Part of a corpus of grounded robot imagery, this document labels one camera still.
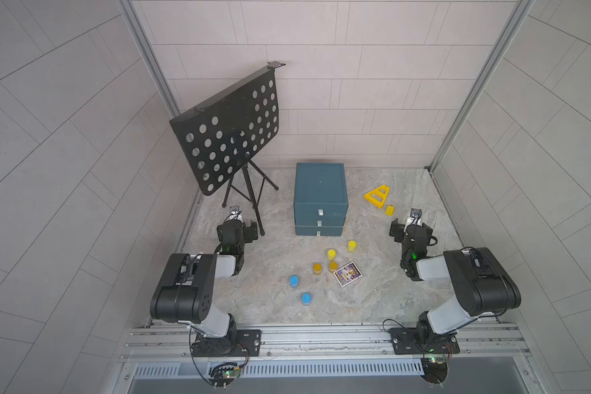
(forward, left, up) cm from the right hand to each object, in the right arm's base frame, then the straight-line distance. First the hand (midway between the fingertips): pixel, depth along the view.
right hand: (408, 217), depth 94 cm
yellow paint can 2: (-12, +31, -2) cm, 33 cm away
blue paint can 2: (-27, +41, -2) cm, 49 cm away
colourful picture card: (-19, +27, -3) cm, 33 cm away
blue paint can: (-21, +45, -3) cm, 49 cm away
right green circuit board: (-47, +6, -6) cm, 47 cm away
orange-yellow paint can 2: (-16, +31, -3) cm, 35 cm away
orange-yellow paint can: (-17, +37, -3) cm, 40 cm away
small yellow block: (+6, +5, -3) cm, 9 cm away
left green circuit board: (-45, +64, -2) cm, 78 cm away
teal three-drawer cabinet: (-2, +34, +17) cm, 39 cm away
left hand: (+4, +64, +1) cm, 64 cm away
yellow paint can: (-9, +23, -3) cm, 25 cm away
